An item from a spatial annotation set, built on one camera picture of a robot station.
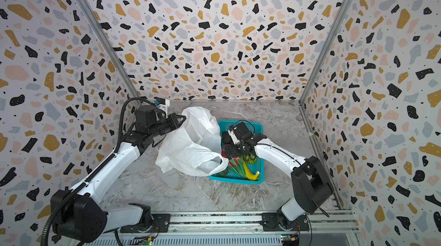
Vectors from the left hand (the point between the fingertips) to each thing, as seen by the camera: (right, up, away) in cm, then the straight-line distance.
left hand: (185, 114), depth 76 cm
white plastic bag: (+6, -14, -5) cm, 16 cm away
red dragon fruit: (+23, -24, +9) cm, 34 cm away
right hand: (+20, -16, +10) cm, 28 cm away
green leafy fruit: (+25, -27, +11) cm, 39 cm away
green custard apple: (+30, -23, +13) cm, 40 cm away
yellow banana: (+29, -30, +9) cm, 43 cm away
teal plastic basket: (+19, -31, +11) cm, 38 cm away
